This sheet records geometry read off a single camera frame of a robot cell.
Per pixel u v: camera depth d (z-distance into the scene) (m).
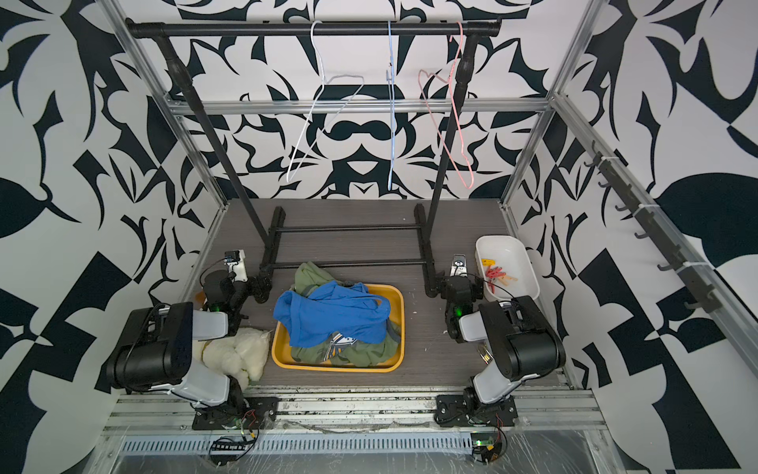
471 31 0.53
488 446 0.71
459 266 0.81
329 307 0.78
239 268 0.83
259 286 0.85
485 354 0.83
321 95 0.59
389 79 0.78
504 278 0.97
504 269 0.99
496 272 0.97
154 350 0.45
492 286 0.96
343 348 0.78
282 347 0.83
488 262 1.01
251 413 0.72
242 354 0.73
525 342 0.46
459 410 0.74
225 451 0.73
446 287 0.74
